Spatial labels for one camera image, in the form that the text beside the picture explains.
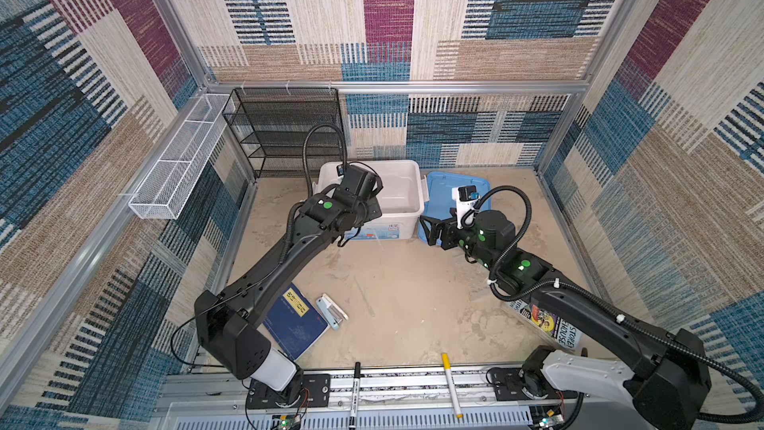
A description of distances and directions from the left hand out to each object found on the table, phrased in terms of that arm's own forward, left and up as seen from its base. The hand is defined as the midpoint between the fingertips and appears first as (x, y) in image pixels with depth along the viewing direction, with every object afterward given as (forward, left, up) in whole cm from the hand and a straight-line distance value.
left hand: (373, 202), depth 78 cm
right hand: (-5, -16, -1) cm, 16 cm away
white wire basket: (+15, +63, -7) cm, 65 cm away
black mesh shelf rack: (+41, +37, -5) cm, 55 cm away
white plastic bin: (+22, -10, -25) cm, 35 cm away
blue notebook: (-22, +22, -25) cm, 40 cm away
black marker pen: (-39, +5, -25) cm, 47 cm away
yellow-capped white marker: (-37, -19, -25) cm, 49 cm away
